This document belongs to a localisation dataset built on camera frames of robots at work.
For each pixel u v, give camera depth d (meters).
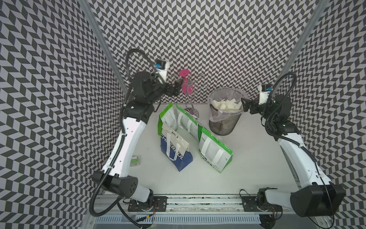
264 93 0.63
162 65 0.50
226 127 0.91
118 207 0.65
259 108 0.64
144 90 0.46
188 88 0.84
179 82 0.57
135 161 0.83
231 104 0.93
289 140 0.49
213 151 0.72
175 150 0.74
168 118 0.84
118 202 0.45
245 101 0.69
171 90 0.57
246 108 0.67
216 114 0.83
